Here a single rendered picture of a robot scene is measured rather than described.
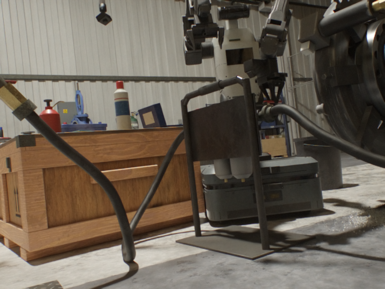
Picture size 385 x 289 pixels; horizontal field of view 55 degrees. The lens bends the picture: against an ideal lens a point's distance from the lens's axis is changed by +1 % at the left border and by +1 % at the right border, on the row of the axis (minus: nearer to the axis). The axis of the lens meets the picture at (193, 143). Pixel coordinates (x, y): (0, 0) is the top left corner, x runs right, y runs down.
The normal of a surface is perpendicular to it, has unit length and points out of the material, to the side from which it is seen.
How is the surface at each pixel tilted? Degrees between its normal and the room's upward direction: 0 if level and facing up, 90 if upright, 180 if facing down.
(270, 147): 90
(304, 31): 67
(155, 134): 90
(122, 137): 90
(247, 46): 90
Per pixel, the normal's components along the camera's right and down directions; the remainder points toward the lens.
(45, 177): 0.58, -0.09
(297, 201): 0.06, -0.04
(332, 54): -0.37, -0.14
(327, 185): -0.14, 0.04
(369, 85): -0.74, 0.36
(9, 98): 0.22, 0.26
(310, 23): -0.79, -0.32
